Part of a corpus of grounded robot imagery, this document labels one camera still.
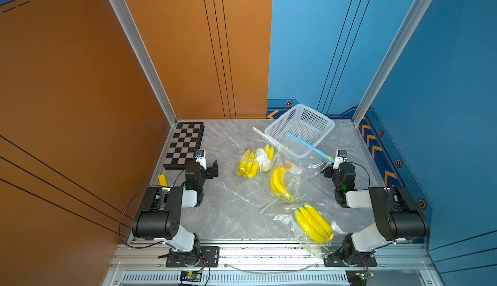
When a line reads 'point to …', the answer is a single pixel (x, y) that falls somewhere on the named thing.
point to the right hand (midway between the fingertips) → (333, 159)
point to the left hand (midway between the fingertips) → (207, 158)
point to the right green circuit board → (367, 274)
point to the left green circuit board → (191, 276)
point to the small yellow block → (163, 181)
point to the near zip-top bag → (315, 249)
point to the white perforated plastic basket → (300, 129)
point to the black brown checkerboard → (186, 140)
